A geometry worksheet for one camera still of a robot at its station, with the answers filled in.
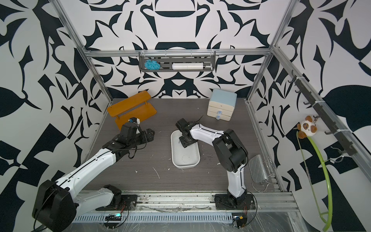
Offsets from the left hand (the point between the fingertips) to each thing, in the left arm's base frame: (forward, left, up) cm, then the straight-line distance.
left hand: (145, 130), depth 84 cm
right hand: (0, -23, -12) cm, 26 cm away
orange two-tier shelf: (+21, +11, -2) cm, 24 cm away
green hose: (-36, -71, +17) cm, 82 cm away
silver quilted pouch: (-23, -61, -8) cm, 65 cm away
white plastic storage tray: (-11, -21, -14) cm, 27 cm away
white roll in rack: (+32, -27, +21) cm, 47 cm away
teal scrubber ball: (+35, -4, +20) cm, 41 cm away
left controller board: (-39, +14, -17) cm, 45 cm away
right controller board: (-43, -48, -15) cm, 66 cm away
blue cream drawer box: (+18, -47, 0) cm, 51 cm away
